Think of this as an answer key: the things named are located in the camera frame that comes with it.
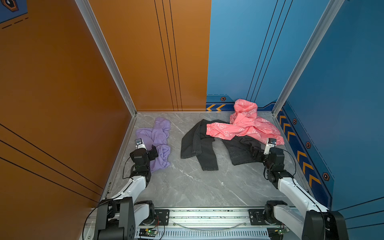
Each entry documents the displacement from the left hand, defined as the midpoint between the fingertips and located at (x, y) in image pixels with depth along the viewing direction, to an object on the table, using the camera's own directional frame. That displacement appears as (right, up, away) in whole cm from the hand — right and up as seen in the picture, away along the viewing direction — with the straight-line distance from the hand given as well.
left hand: (144, 146), depth 88 cm
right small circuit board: (+71, -38, -18) cm, 82 cm away
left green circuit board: (+7, -39, -17) cm, 43 cm away
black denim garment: (+31, +1, +9) cm, 33 cm away
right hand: (+68, -1, -1) cm, 68 cm away
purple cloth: (+3, +5, +15) cm, 16 cm away
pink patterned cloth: (+61, +14, +7) cm, 63 cm away
